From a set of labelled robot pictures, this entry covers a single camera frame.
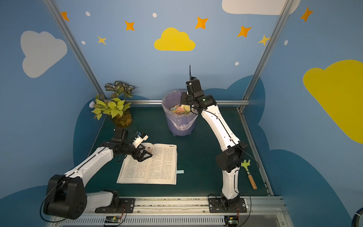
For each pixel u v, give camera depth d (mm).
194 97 601
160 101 883
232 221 719
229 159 478
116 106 882
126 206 736
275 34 786
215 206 737
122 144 671
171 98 955
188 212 736
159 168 857
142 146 848
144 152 748
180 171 864
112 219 718
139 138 760
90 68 957
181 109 1004
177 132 1036
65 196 405
